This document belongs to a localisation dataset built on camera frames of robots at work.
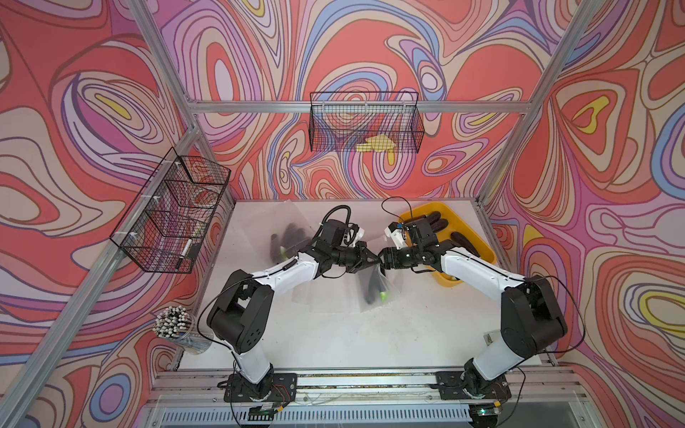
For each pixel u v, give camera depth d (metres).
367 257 0.78
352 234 0.77
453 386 0.73
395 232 0.81
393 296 0.86
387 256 0.78
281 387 0.73
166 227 0.68
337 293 0.93
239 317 0.46
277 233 1.05
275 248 1.01
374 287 0.85
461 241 1.01
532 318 0.45
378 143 0.91
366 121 0.96
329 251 0.70
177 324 0.68
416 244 0.71
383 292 0.83
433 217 1.11
